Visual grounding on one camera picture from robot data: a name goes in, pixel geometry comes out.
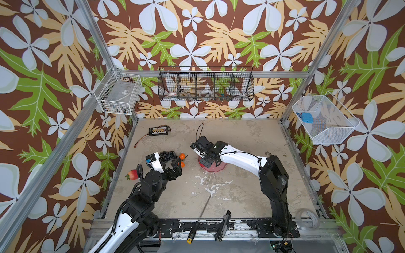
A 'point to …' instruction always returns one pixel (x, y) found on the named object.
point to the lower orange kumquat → (182, 164)
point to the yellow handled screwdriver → (196, 224)
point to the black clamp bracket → (223, 226)
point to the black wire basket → (201, 83)
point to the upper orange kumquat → (182, 156)
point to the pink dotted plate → (214, 167)
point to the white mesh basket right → (326, 120)
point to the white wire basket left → (119, 93)
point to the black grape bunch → (165, 156)
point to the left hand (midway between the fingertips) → (173, 159)
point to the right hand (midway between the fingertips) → (205, 157)
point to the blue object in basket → (307, 117)
